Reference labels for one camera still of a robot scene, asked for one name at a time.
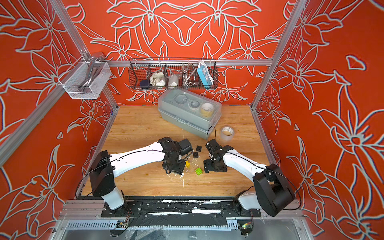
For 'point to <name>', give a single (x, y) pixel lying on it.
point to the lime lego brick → (198, 171)
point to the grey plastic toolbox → (195, 114)
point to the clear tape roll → (227, 133)
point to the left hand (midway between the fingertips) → (179, 170)
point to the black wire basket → (173, 73)
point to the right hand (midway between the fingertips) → (208, 169)
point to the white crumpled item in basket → (157, 79)
